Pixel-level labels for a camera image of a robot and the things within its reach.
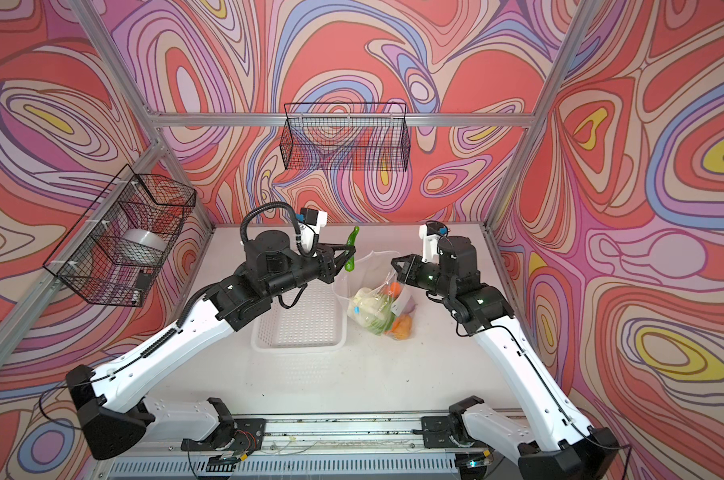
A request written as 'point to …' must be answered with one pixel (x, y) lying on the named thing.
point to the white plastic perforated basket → (314, 323)
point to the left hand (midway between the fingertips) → (357, 249)
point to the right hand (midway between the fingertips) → (394, 268)
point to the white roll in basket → (141, 246)
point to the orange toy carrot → (395, 289)
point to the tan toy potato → (403, 327)
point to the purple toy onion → (410, 305)
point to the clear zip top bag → (399, 304)
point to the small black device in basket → (143, 282)
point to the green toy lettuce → (373, 310)
